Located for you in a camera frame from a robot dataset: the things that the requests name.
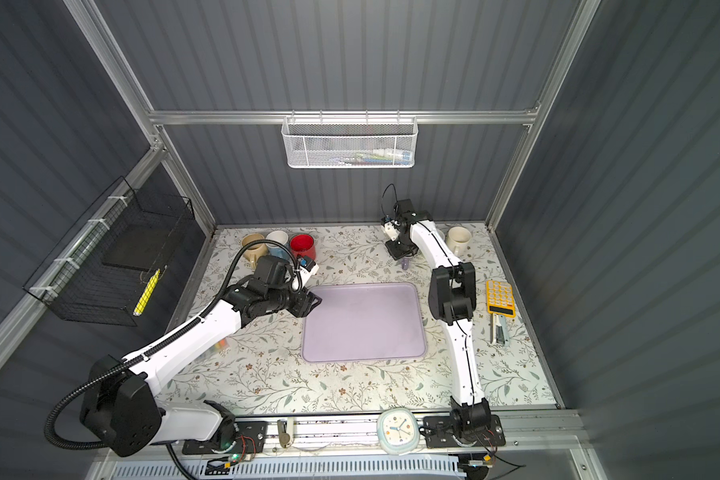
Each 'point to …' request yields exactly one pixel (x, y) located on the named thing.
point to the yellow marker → (146, 293)
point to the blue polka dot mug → (275, 249)
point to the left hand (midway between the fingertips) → (313, 294)
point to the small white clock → (398, 430)
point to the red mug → (304, 245)
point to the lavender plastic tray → (365, 322)
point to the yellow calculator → (500, 298)
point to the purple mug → (405, 263)
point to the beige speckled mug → (256, 251)
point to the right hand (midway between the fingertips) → (400, 253)
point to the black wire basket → (109, 267)
